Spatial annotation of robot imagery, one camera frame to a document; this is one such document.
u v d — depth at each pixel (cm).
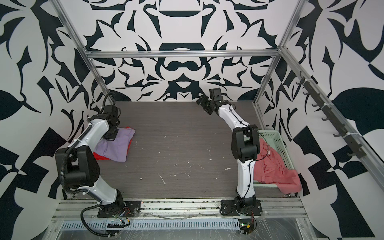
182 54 96
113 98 119
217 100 76
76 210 76
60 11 74
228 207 74
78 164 46
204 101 87
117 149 92
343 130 50
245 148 55
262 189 80
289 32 82
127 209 73
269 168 83
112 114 75
